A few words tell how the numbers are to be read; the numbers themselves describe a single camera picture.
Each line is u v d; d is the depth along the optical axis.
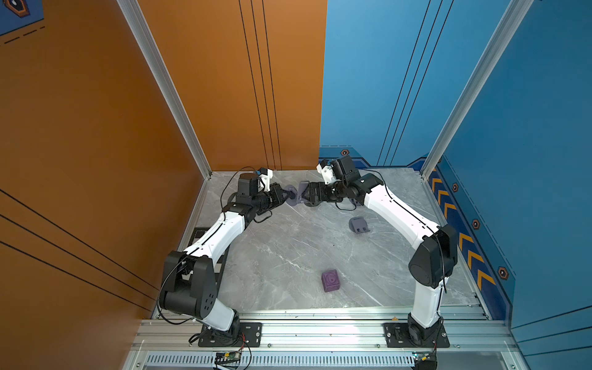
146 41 0.75
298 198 0.81
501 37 0.74
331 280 0.80
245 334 0.73
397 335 0.72
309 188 0.77
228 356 0.71
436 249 0.46
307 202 1.05
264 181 0.78
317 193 0.74
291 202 0.84
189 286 0.44
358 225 0.99
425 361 0.71
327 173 0.77
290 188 0.84
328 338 0.75
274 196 0.74
